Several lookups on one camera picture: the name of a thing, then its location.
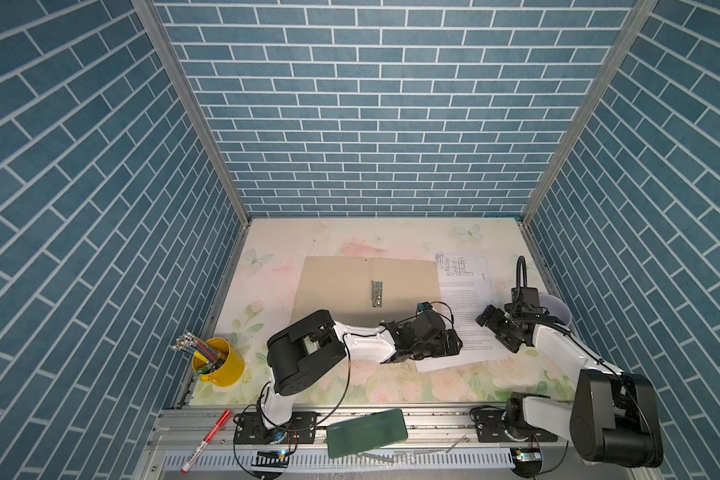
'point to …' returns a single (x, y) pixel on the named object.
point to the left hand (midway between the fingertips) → (453, 351)
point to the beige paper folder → (365, 291)
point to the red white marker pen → (225, 416)
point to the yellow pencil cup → (233, 369)
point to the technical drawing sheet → (463, 273)
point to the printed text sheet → (479, 343)
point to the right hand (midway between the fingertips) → (485, 322)
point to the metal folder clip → (377, 289)
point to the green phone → (366, 433)
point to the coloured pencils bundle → (201, 350)
